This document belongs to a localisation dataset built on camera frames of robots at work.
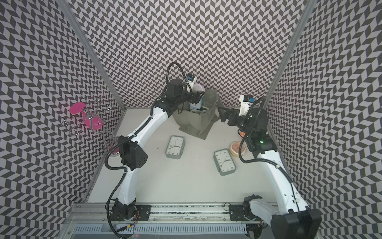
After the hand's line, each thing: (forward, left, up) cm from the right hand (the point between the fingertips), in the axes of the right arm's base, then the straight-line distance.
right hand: (225, 111), depth 70 cm
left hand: (+19, +13, -1) cm, 23 cm away
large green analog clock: (-12, -3, -33) cm, 35 cm away
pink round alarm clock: (+19, +13, 0) cm, 23 cm away
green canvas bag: (+5, +13, -16) cm, 21 cm away
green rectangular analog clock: (-1, +28, -32) cm, 42 cm away
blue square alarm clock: (+27, +14, -23) cm, 38 cm away
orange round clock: (-1, -10, -33) cm, 34 cm away
